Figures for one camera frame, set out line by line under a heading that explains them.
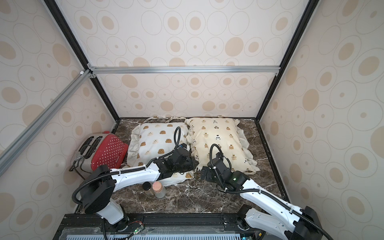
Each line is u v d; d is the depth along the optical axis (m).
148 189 0.76
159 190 0.76
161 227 0.73
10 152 0.52
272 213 0.45
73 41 0.78
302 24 0.73
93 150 0.81
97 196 0.43
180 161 0.65
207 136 0.92
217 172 0.57
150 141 0.93
